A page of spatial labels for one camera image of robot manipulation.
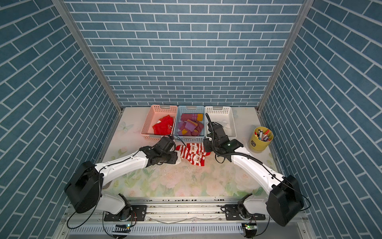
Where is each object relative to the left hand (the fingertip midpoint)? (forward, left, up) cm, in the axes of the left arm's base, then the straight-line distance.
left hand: (178, 158), depth 86 cm
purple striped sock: (+33, -9, -1) cm, 34 cm away
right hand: (+5, -17, +9) cm, 20 cm away
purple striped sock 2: (+21, -6, +2) cm, 22 cm away
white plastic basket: (+37, -31, -2) cm, 49 cm away
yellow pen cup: (+12, -52, +6) cm, 53 cm away
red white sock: (+24, +13, -1) cm, 27 cm away
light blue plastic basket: (+42, -4, -2) cm, 43 cm away
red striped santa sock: (+2, -10, -4) cm, 11 cm away
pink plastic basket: (+42, +22, -5) cm, 47 cm away
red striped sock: (+10, -8, -5) cm, 13 cm away
